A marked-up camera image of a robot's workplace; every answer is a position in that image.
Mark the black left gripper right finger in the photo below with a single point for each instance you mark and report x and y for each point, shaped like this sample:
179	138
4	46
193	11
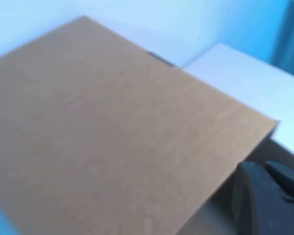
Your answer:
283	175

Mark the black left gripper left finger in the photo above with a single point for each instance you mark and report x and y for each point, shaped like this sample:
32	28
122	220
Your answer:
260	206

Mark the upper brown shoebox shell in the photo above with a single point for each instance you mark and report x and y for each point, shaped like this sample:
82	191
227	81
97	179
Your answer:
100	137

